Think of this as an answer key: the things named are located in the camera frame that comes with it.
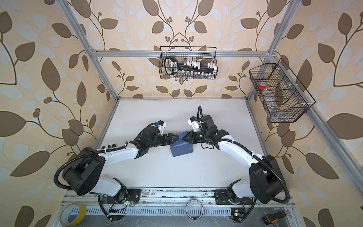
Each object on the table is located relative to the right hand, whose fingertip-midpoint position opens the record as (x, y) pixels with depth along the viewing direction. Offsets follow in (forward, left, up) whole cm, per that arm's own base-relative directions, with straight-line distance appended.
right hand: (183, 139), depth 80 cm
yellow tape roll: (-32, +57, -15) cm, 67 cm away
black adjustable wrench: (+4, +47, -14) cm, 49 cm away
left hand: (+4, +6, -3) cm, 8 cm away
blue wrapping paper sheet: (-3, +2, -4) cm, 6 cm away
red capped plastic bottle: (+23, -47, +19) cm, 55 cm away
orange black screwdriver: (-37, -42, -13) cm, 57 cm away
